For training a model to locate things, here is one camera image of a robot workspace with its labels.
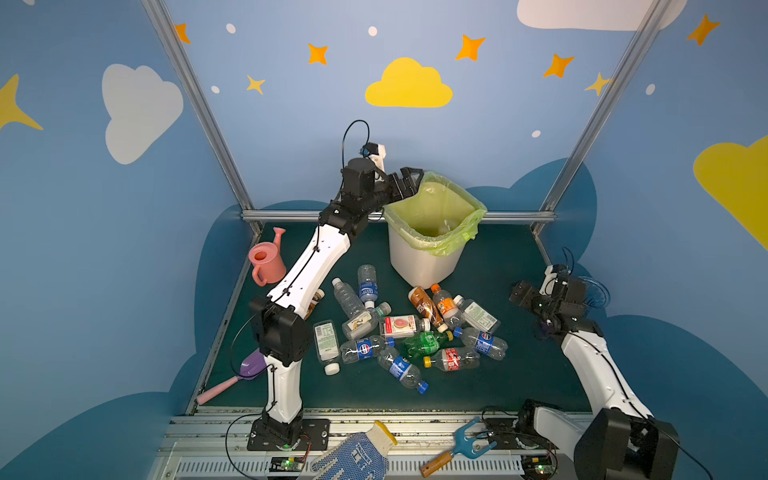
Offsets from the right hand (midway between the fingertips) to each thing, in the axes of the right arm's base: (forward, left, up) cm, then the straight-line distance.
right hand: (529, 288), depth 85 cm
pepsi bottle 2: (-13, +13, -10) cm, 21 cm away
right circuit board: (-41, +2, -16) cm, 44 cm away
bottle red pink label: (-8, +36, -11) cm, 39 cm away
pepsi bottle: (-17, +47, -10) cm, 51 cm away
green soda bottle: (-14, +30, -12) cm, 35 cm away
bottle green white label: (-3, +13, -12) cm, 18 cm away
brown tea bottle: (+2, +32, -10) cm, 33 cm away
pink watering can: (+8, +81, -3) cm, 82 cm away
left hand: (+14, +36, +28) cm, 47 cm away
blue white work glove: (-42, +46, -13) cm, 63 cm away
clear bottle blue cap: (-22, +36, -9) cm, 43 cm away
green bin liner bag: (+28, +25, 0) cm, 38 cm away
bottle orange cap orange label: (-2, +22, -10) cm, 25 cm away
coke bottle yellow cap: (-18, +22, -10) cm, 30 cm away
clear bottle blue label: (+5, +48, -10) cm, 49 cm away
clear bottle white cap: (-1, +54, -9) cm, 55 cm away
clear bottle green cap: (-9, +48, -9) cm, 50 cm away
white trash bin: (+7, +32, -2) cm, 33 cm away
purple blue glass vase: (-3, -16, +3) cm, 17 cm away
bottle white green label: (-16, +59, -11) cm, 62 cm away
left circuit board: (-44, +63, -14) cm, 79 cm away
